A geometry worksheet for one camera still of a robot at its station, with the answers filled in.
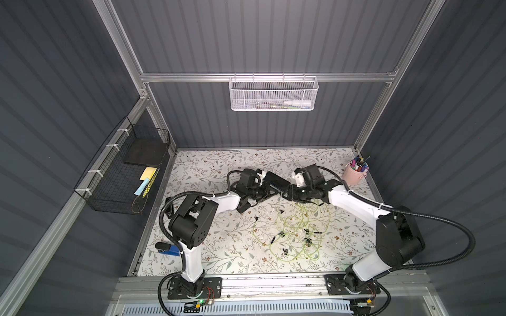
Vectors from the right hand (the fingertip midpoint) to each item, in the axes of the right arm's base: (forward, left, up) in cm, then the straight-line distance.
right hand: (288, 195), depth 87 cm
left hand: (0, +2, 0) cm, 2 cm away
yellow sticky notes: (0, +57, +16) cm, 59 cm away
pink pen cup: (+15, -35, 0) cm, 38 cm away
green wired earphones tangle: (-14, -3, -11) cm, 18 cm away
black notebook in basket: (+10, +60, +17) cm, 64 cm away
